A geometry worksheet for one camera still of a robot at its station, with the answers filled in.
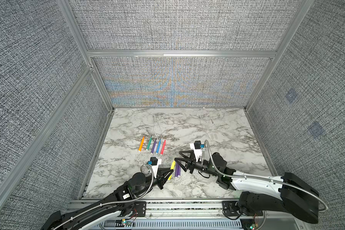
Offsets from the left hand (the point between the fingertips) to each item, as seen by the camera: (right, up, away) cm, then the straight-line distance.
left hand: (173, 168), depth 72 cm
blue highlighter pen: (-10, +7, +25) cm, 28 cm away
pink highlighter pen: (-7, +6, +25) cm, 26 cm away
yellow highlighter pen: (-1, 0, -1) cm, 1 cm away
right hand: (+2, +8, -3) cm, 8 cm away
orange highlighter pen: (-21, +9, +26) cm, 35 cm away
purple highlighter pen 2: (-13, +7, +25) cm, 29 cm away
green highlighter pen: (-16, +9, +26) cm, 32 cm away
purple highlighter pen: (+2, -5, +14) cm, 15 cm away
